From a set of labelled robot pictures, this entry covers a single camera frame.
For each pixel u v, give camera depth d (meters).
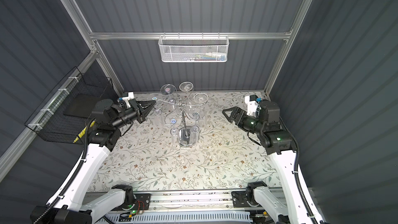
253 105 0.61
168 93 0.76
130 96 0.66
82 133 0.68
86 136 0.50
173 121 0.64
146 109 0.63
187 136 0.94
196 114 0.67
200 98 0.74
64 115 0.71
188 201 0.75
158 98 0.69
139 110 0.60
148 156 0.89
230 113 0.59
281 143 0.44
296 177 0.40
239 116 0.57
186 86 0.77
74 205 0.39
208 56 0.91
